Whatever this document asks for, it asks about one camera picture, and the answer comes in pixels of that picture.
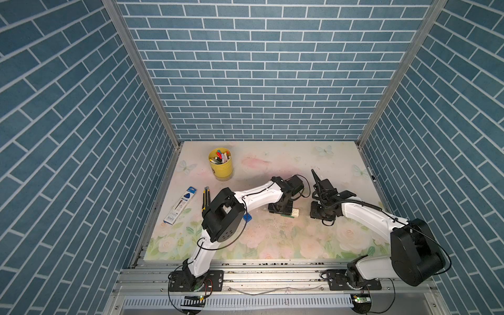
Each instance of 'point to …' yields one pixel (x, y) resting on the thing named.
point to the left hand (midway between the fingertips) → (288, 215)
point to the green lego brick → (288, 216)
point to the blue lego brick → (247, 217)
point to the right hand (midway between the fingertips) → (315, 214)
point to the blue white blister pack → (180, 206)
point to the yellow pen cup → (221, 161)
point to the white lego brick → (295, 212)
